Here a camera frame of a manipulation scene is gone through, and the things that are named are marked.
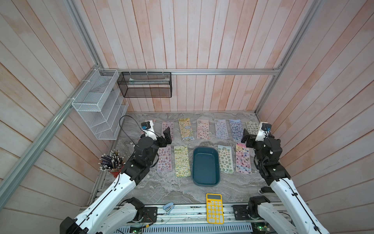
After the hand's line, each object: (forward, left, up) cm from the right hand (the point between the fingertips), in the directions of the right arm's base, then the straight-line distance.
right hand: (253, 129), depth 75 cm
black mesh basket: (+41, +65, 0) cm, 77 cm away
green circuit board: (-40, -2, -28) cm, 49 cm away
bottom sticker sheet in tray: (+19, +23, -26) cm, 40 cm away
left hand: (-3, +48, +2) cm, 48 cm away
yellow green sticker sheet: (+21, +36, -27) cm, 50 cm away
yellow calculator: (-33, +20, -26) cm, 46 cm away
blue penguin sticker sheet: (+21, -3, -28) cm, 35 cm away
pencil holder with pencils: (-16, +74, -9) cm, 76 cm away
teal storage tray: (-13, +23, -25) cm, 36 cm away
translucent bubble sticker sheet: (+22, +9, -28) cm, 36 cm away
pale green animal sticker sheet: (-4, +10, -27) cm, 29 cm away
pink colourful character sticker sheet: (-5, -1, -27) cm, 28 cm away
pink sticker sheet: (+23, +53, -25) cm, 63 cm away
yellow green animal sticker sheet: (-6, +38, -27) cm, 47 cm away
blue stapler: (-33, +45, -25) cm, 61 cm away
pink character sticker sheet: (-5, +50, -26) cm, 57 cm away
